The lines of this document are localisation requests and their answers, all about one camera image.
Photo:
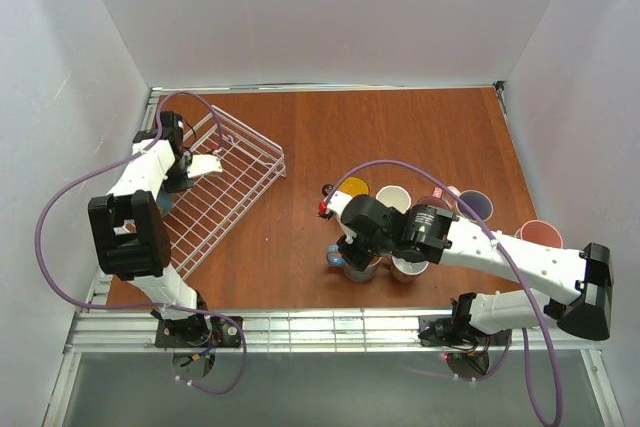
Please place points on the white wire dish rack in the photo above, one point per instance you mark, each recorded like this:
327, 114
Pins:
202, 216

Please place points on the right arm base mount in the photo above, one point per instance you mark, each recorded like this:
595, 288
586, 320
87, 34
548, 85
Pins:
455, 331

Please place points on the blue patterned mug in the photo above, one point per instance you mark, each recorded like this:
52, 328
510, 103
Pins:
335, 259

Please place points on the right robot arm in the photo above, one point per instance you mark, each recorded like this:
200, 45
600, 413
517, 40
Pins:
568, 288

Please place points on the yellow mug black handle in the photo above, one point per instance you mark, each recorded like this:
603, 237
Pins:
351, 186

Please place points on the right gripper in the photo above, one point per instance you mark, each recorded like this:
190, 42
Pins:
353, 252

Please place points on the iridescent cream mug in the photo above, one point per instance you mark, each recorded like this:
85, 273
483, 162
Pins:
472, 204

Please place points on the pink dotted square mug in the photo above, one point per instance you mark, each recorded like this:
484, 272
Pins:
405, 271

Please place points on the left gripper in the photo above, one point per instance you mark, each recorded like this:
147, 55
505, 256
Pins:
179, 180

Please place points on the pink ghost pattern mug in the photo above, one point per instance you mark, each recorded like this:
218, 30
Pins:
437, 204

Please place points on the tall cream pink tumbler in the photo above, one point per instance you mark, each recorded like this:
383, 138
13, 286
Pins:
540, 232

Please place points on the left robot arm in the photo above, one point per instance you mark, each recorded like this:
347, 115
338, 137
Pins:
130, 237

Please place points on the pink faceted mug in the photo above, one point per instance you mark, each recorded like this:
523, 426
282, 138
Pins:
394, 196

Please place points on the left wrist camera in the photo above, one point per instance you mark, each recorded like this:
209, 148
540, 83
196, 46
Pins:
203, 165

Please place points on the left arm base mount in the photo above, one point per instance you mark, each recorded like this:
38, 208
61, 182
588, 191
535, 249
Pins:
198, 331

